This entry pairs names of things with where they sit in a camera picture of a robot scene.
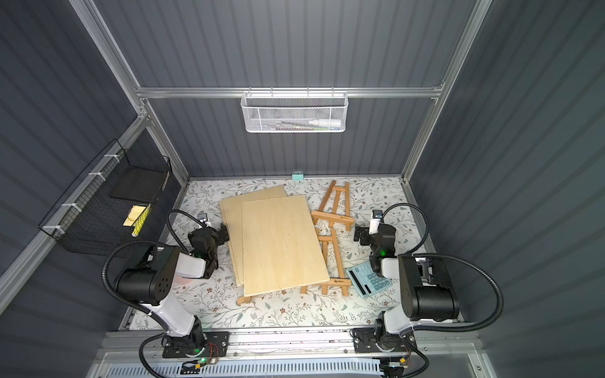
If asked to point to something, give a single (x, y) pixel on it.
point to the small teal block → (298, 176)
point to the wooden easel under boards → (244, 299)
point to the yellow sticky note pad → (135, 213)
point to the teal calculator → (367, 281)
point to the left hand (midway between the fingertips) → (212, 227)
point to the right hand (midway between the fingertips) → (372, 224)
